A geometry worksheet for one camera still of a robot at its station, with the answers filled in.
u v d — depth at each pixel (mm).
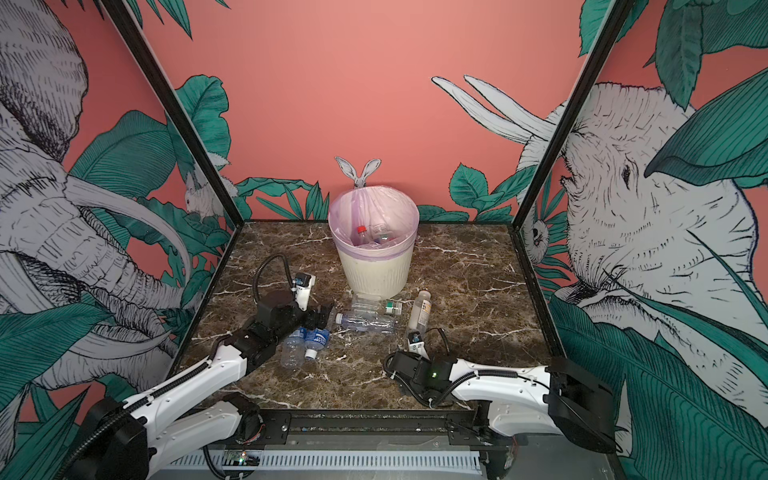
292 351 876
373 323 924
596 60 762
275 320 628
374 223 987
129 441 390
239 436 647
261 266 1108
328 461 701
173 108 860
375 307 973
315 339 838
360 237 986
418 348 747
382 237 928
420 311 906
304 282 716
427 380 606
